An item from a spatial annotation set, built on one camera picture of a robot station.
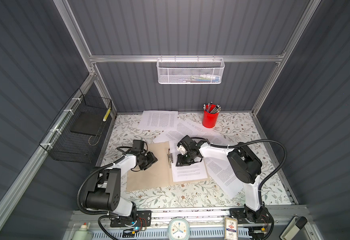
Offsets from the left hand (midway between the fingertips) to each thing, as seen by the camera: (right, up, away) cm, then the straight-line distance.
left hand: (154, 161), depth 92 cm
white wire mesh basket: (+24, +68, +31) cm, 79 cm away
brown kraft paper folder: (+3, -8, -1) cm, 9 cm away
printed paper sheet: (0, +27, +24) cm, 36 cm away
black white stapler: (+67, -27, -24) cm, 76 cm away
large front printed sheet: (+40, -6, -3) cm, 41 cm away
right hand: (+15, -3, 0) cm, 16 cm away
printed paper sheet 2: (+24, -6, -3) cm, 25 cm away
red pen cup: (+38, +30, +13) cm, 50 cm away
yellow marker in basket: (-25, +28, -11) cm, 39 cm away
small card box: (+40, -26, -23) cm, 53 cm away
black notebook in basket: (-31, +23, -17) cm, 42 cm away
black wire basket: (-36, +17, -20) cm, 44 cm away
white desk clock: (+15, -26, -24) cm, 38 cm away
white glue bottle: (-27, -25, -28) cm, 46 cm away
